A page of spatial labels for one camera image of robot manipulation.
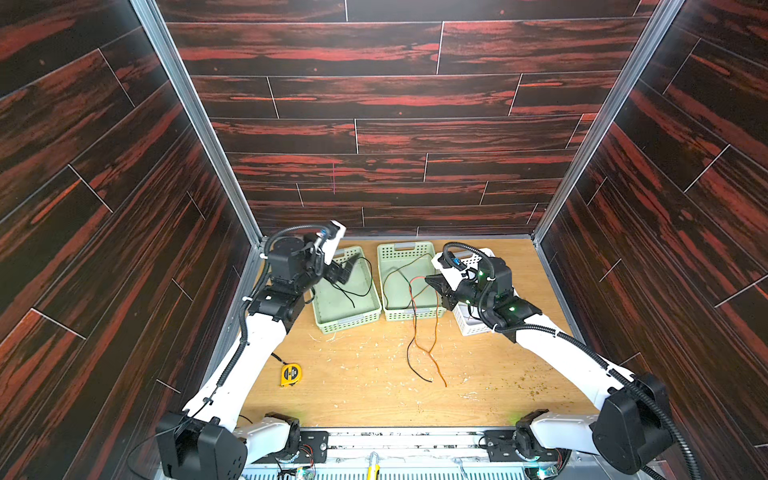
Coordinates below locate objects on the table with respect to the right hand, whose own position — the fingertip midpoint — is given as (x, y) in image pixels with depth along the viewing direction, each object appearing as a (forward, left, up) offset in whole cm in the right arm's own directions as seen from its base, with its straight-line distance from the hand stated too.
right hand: (434, 272), depth 80 cm
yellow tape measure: (-21, +40, -21) cm, 50 cm away
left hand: (+1, +23, +10) cm, 25 cm away
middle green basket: (+12, +7, -26) cm, 29 cm away
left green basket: (+4, +31, -23) cm, 39 cm away
